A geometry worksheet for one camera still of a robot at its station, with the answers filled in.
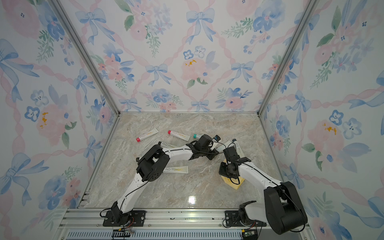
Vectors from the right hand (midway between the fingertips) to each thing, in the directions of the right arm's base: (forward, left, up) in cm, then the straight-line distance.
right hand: (223, 171), depth 88 cm
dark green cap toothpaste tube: (+1, +27, 0) cm, 27 cm away
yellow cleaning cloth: (-11, -3, +11) cm, 15 cm away
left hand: (+14, +1, 0) cm, 14 cm away
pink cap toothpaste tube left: (+24, +52, +2) cm, 57 cm away
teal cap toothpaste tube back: (+25, +16, +2) cm, 29 cm away
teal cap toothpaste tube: (+8, 0, +15) cm, 17 cm away
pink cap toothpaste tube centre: (+27, +29, 0) cm, 39 cm away
